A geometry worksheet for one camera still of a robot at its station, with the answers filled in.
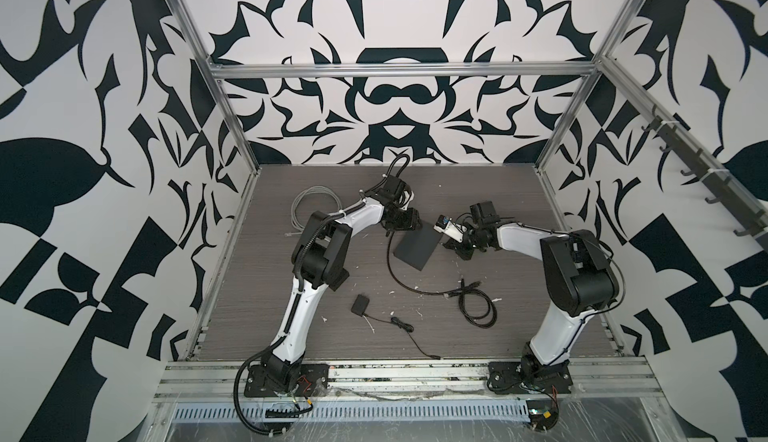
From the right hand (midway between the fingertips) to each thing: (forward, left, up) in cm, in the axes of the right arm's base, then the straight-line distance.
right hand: (453, 237), depth 98 cm
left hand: (+6, +11, +2) cm, 12 cm away
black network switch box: (-3, +13, 0) cm, 13 cm away
